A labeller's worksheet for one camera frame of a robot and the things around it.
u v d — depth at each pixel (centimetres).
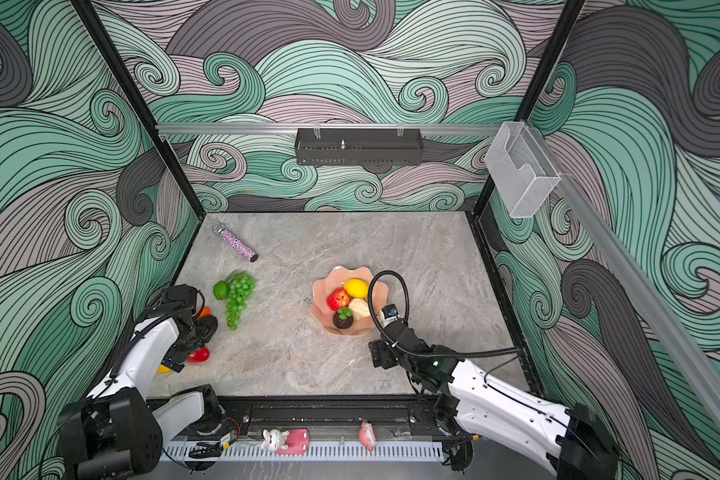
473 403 50
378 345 71
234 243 107
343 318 84
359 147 101
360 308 87
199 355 83
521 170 78
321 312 90
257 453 76
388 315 71
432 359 56
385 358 71
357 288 92
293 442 69
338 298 88
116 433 39
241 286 92
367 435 67
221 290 94
